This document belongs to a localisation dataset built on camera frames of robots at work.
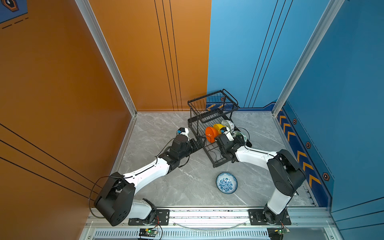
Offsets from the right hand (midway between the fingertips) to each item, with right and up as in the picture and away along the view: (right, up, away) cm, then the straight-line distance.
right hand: (239, 138), depth 92 cm
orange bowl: (-17, +2, +7) cm, 19 cm away
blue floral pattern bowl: (-10, -24, -8) cm, 27 cm away
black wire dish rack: (-17, +20, +31) cm, 41 cm away
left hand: (-23, +1, -10) cm, 25 cm away
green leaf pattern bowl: (0, +3, +7) cm, 8 cm away
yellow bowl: (-12, +7, +4) cm, 15 cm away
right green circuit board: (+11, -43, -21) cm, 49 cm away
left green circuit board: (-50, -43, -21) cm, 69 cm away
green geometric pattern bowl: (-5, +9, +7) cm, 13 cm away
